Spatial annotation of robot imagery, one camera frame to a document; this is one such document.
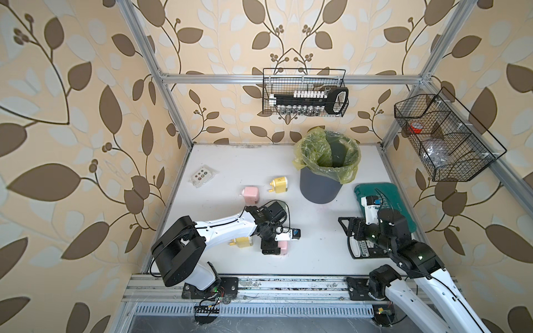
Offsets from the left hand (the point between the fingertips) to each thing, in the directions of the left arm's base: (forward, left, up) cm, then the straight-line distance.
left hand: (276, 238), depth 83 cm
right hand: (+2, -26, +13) cm, 29 cm away
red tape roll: (+33, -55, +31) cm, 71 cm away
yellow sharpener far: (+24, -2, +2) cm, 24 cm away
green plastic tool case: (+17, -50, +4) cm, 53 cm away
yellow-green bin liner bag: (+28, -21, +20) cm, 41 cm away
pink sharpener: (+19, +12, +2) cm, 22 cm away
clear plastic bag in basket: (+18, -55, +31) cm, 66 cm away
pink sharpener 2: (-5, -3, +4) cm, 7 cm away
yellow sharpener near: (-2, +14, +1) cm, 14 cm away
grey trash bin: (+24, -20, 0) cm, 31 cm away
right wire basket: (+21, -62, +32) cm, 73 cm away
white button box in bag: (+33, +36, -1) cm, 49 cm away
